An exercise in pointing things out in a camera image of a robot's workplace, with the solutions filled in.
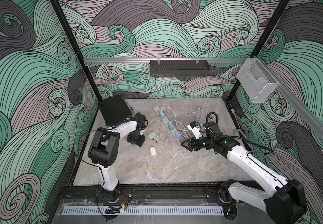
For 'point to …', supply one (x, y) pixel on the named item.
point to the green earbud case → (151, 134)
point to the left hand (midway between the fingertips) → (137, 142)
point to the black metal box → (114, 109)
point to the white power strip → (166, 121)
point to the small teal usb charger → (162, 115)
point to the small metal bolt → (200, 108)
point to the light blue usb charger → (178, 135)
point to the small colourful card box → (212, 118)
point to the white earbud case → (152, 150)
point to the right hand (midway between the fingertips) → (184, 143)
